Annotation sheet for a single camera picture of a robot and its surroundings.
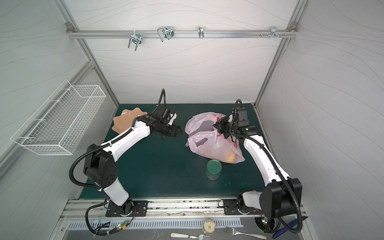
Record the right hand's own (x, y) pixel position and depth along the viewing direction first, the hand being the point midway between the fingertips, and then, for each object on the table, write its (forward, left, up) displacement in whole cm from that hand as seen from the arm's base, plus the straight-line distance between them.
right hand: (214, 119), depth 79 cm
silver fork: (-46, -9, -24) cm, 53 cm away
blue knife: (-42, -37, -25) cm, 61 cm away
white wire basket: (-14, +73, +8) cm, 75 cm away
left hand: (-2, +20, -9) cm, 22 cm away
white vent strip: (-46, +31, -24) cm, 60 cm away
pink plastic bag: (-9, +4, -6) cm, 12 cm away
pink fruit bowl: (+12, +62, -19) cm, 66 cm away
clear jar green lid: (-22, 0, -15) cm, 26 cm away
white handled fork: (-49, +5, -25) cm, 56 cm away
